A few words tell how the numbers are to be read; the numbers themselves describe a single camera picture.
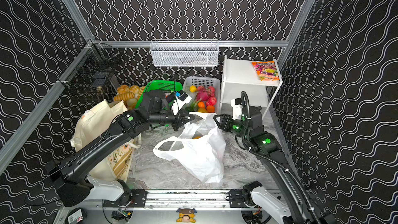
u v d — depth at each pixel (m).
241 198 0.75
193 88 1.21
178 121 0.56
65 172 0.39
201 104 1.05
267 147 0.47
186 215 0.68
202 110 1.02
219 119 0.71
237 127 0.58
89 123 0.75
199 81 1.17
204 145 0.70
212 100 1.03
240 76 0.81
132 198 0.73
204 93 1.03
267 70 0.80
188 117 0.63
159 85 1.18
